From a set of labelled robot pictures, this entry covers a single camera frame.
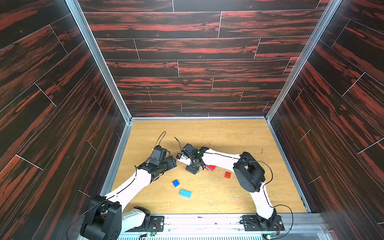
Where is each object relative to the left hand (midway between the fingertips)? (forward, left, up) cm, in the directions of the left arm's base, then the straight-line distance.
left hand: (173, 162), depth 88 cm
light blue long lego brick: (-1, -21, -5) cm, 22 cm away
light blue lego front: (-16, -8, -6) cm, 19 cm away
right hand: (+4, -12, -8) cm, 15 cm away
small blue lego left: (-10, -2, -7) cm, 12 cm away
